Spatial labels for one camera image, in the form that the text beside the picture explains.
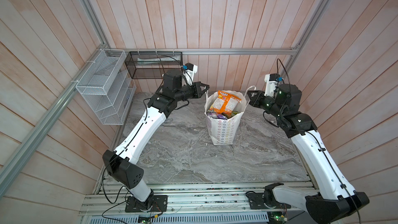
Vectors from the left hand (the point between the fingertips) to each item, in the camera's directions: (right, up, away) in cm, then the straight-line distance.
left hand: (209, 89), depth 68 cm
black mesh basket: (-36, +22, +38) cm, 57 cm away
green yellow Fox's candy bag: (+13, -11, +14) cm, 22 cm away
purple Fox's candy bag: (+2, -11, +7) cm, 13 cm away
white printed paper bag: (+7, -20, +8) cm, 23 cm away
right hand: (+17, -1, 0) cm, 17 cm away
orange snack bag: (+9, -6, +11) cm, 16 cm away
